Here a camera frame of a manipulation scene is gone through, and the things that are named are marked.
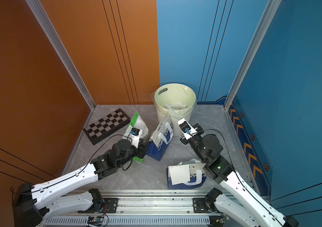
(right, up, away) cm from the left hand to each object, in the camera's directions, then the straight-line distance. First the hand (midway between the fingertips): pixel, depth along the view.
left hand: (148, 139), depth 75 cm
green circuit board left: (-26, -41, -3) cm, 49 cm away
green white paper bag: (-7, +9, +6) cm, 13 cm away
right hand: (+18, +11, -11) cm, 24 cm away
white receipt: (+16, -14, -11) cm, 24 cm away
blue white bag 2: (+24, -15, -11) cm, 30 cm away
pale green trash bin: (+19, +25, +28) cm, 41 cm away
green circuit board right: (+38, -39, -5) cm, 54 cm away
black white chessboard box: (-38, +3, +28) cm, 47 cm away
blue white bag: (+7, +1, +1) cm, 7 cm away
